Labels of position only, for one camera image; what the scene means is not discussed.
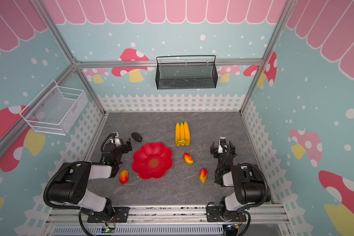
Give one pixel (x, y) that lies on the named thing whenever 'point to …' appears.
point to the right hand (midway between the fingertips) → (222, 141)
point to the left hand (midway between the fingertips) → (123, 141)
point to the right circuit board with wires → (232, 229)
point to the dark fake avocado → (136, 136)
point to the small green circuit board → (108, 229)
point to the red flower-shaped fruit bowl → (152, 161)
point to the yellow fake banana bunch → (182, 134)
